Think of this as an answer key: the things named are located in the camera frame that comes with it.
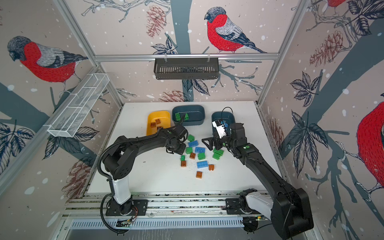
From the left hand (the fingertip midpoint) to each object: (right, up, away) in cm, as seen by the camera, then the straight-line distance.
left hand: (180, 150), depth 92 cm
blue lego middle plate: (+12, 0, 0) cm, 12 cm away
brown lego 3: (-17, +13, +12) cm, 25 cm away
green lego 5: (+22, -4, 0) cm, 23 cm away
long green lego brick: (-4, +21, +18) cm, 28 cm away
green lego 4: (+25, -1, +1) cm, 25 cm away
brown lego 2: (-22, +15, +15) cm, 31 cm away
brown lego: (-18, +17, +16) cm, 30 cm away
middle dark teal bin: (+10, +23, +22) cm, 33 cm away
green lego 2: (+5, 0, +1) cm, 5 cm away
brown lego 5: (+2, -7, -4) cm, 8 cm away
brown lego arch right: (+19, -9, -6) cm, 21 cm away
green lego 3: (+13, -3, -1) cm, 14 cm away
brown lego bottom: (+11, -12, -9) cm, 19 cm away
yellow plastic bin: (-14, +22, +17) cm, 31 cm away
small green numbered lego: (+1, -4, -2) cm, 5 cm away
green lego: (+2, +21, +20) cm, 29 cm away
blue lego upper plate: (+8, +4, +3) cm, 9 cm away
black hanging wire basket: (+11, +56, +15) cm, 60 cm away
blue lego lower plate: (+13, -7, -4) cm, 16 cm away
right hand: (+16, +9, -12) cm, 22 cm away
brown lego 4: (+7, -3, -1) cm, 8 cm away
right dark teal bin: (+33, +21, +14) cm, 42 cm away
